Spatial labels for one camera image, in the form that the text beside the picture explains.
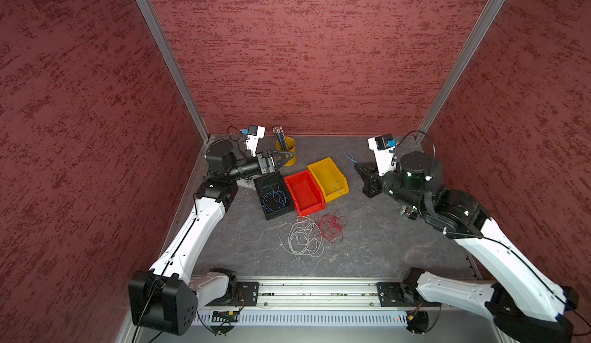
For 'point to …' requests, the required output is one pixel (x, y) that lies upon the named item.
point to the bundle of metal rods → (278, 131)
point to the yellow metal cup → (291, 144)
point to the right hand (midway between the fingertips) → (355, 171)
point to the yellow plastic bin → (332, 181)
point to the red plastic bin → (307, 195)
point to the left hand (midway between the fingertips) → (288, 161)
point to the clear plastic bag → (247, 183)
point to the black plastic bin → (275, 180)
